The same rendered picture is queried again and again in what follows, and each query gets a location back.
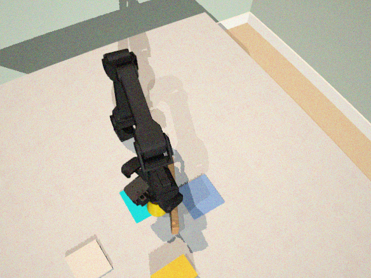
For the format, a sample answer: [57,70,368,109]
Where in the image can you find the yellow flat block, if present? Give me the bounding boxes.
[151,254,197,278]

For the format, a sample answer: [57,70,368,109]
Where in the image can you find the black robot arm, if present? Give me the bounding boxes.
[102,49,179,207]

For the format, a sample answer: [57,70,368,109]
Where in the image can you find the yellow cup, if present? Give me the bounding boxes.
[147,201,165,216]

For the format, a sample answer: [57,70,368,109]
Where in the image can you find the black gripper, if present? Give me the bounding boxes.
[121,157,183,213]

